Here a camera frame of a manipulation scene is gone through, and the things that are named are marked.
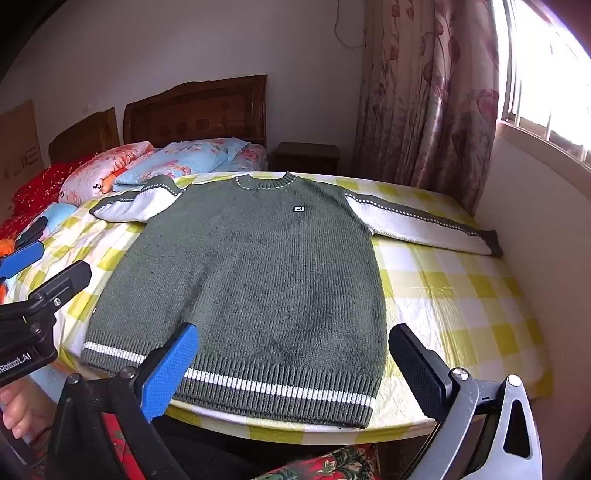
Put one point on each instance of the person's left hand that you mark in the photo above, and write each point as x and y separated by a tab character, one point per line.
18	413

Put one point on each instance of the yellow checked bed sheet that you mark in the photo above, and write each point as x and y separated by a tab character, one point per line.
461	300

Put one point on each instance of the blue floral quilt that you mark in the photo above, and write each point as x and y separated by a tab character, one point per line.
194	159

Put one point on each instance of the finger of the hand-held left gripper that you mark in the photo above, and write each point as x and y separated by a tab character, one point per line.
21	261
60	286

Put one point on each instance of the small wooden headboard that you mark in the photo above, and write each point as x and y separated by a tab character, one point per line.
87	136

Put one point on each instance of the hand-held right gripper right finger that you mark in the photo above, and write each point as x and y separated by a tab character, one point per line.
415	364

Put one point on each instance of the green knitted sweater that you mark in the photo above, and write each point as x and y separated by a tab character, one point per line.
258	277

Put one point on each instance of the light blue cloth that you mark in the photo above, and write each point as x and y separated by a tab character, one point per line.
60	214

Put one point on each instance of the red floral clothing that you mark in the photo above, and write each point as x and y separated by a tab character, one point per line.
332	466

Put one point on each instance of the cardboard box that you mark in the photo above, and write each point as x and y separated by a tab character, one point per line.
18	147

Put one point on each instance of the window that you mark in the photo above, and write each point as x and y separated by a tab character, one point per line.
545	69

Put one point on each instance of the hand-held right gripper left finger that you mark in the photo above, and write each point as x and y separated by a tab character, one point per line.
171	369

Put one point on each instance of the orange cloth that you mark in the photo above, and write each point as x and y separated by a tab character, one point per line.
4	247

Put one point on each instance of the large wooden headboard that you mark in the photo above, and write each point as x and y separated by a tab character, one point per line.
198	110

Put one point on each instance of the brown curtain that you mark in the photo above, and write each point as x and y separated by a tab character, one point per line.
415	92

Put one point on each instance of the red patterned cloth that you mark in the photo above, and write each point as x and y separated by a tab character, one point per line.
41	184

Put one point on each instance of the pink floral pillow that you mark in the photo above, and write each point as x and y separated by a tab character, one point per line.
101	170

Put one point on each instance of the dark wooden nightstand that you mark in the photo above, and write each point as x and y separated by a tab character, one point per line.
307	159

